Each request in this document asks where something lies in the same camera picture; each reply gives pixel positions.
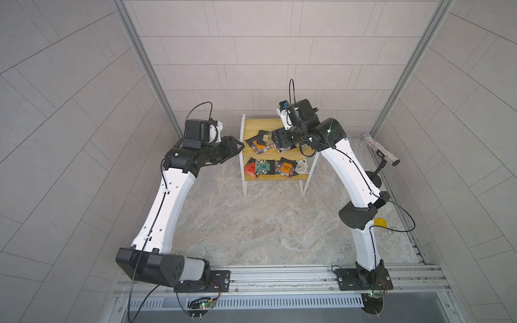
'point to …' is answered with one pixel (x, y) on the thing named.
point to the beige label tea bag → (265, 137)
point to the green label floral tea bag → (265, 167)
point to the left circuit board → (198, 307)
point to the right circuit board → (373, 303)
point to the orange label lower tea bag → (286, 167)
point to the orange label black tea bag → (258, 144)
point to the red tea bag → (250, 167)
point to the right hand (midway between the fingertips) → (280, 133)
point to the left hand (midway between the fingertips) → (244, 145)
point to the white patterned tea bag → (301, 167)
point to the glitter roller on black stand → (388, 157)
